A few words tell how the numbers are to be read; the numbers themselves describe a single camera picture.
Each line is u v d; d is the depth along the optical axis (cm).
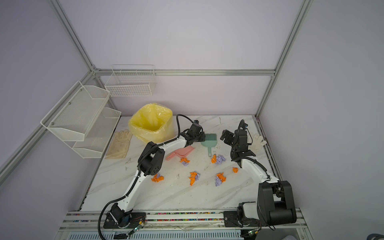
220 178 86
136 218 73
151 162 63
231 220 73
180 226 73
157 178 86
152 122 103
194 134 86
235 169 89
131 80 95
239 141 65
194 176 86
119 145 101
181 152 97
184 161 93
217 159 93
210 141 104
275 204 42
